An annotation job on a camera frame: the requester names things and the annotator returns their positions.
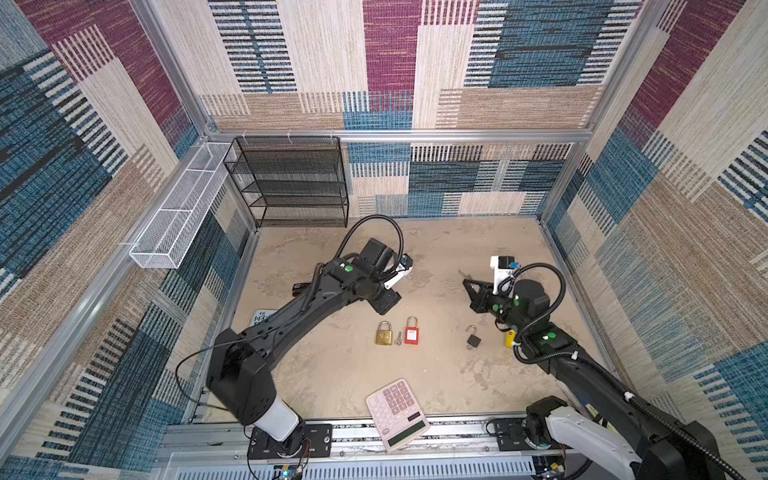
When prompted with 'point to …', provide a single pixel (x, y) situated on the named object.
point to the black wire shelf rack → (291, 181)
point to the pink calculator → (397, 414)
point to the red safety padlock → (411, 334)
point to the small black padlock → (473, 340)
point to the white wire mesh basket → (166, 239)
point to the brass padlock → (384, 337)
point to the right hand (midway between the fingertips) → (464, 285)
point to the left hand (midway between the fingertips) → (388, 288)
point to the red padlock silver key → (465, 275)
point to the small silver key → (398, 341)
